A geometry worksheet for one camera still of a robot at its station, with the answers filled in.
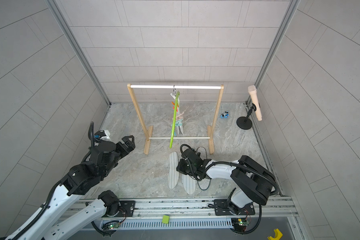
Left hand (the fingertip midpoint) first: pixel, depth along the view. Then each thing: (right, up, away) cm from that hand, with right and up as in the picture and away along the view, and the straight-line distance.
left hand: (133, 140), depth 70 cm
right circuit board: (+51, -38, -2) cm, 64 cm away
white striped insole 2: (+26, -25, +9) cm, 38 cm away
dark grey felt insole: (+32, -16, -7) cm, 37 cm away
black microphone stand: (+66, +6, +33) cm, 74 cm away
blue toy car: (+53, +12, +38) cm, 66 cm away
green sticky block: (+16, -36, -3) cm, 39 cm away
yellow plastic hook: (+65, -40, -7) cm, 76 cm away
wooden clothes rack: (+42, +3, +32) cm, 53 cm away
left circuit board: (-7, -37, -5) cm, 38 cm away
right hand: (+19, -19, +14) cm, 30 cm away
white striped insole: (+18, -20, +12) cm, 29 cm away
